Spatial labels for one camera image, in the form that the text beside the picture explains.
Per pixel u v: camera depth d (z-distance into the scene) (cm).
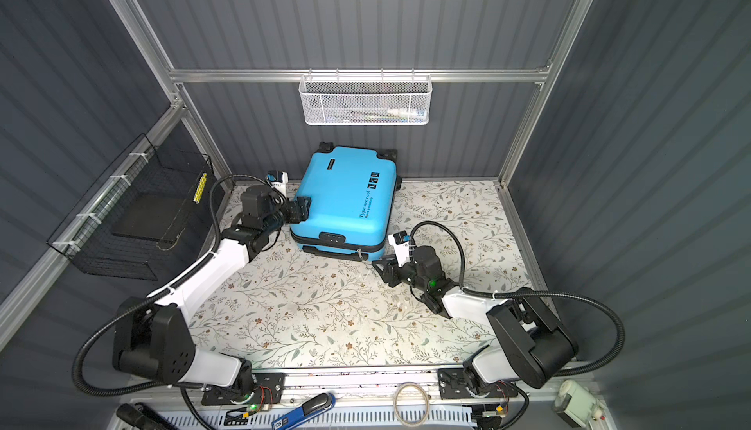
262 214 65
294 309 87
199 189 83
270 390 72
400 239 75
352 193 89
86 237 62
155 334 43
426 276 68
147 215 77
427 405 70
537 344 44
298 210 76
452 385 73
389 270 75
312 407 68
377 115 94
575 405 68
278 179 74
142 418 67
